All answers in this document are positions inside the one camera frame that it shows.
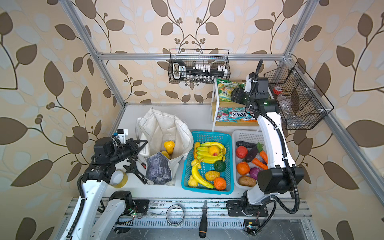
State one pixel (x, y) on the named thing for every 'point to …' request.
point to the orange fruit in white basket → (243, 168)
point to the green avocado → (220, 166)
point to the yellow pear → (169, 146)
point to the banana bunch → (204, 153)
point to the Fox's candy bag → (234, 114)
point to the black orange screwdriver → (202, 232)
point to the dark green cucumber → (245, 144)
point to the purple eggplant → (251, 154)
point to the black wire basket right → (301, 102)
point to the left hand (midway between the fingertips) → (148, 141)
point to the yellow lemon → (194, 162)
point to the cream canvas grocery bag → (161, 168)
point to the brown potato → (247, 181)
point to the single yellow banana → (195, 173)
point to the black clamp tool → (132, 168)
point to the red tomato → (241, 152)
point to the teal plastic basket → (207, 136)
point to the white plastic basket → (252, 136)
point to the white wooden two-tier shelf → (216, 104)
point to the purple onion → (254, 172)
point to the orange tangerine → (220, 183)
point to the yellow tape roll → (123, 183)
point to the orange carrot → (259, 147)
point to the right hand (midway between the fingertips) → (238, 94)
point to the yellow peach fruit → (214, 150)
